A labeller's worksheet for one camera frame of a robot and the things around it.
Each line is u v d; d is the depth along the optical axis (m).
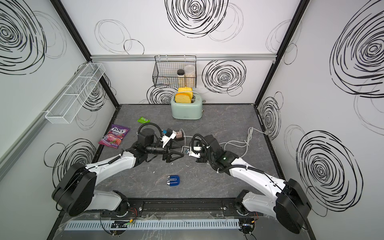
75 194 0.42
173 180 0.81
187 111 1.08
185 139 1.02
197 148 0.69
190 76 0.85
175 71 0.89
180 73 0.85
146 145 0.66
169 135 0.69
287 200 0.39
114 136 0.99
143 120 1.08
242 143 0.97
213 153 0.59
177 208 0.75
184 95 0.96
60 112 0.70
